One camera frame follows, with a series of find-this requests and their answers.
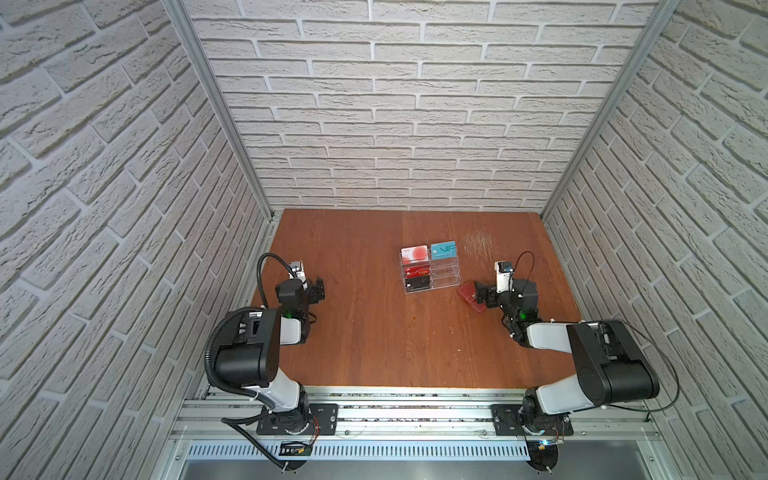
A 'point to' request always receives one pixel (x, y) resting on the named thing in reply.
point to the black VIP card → (417, 283)
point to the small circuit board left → (293, 448)
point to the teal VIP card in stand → (443, 250)
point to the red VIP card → (415, 271)
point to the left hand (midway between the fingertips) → (301, 275)
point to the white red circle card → (415, 254)
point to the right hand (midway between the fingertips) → (490, 277)
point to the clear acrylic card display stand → (430, 266)
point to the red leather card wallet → (468, 293)
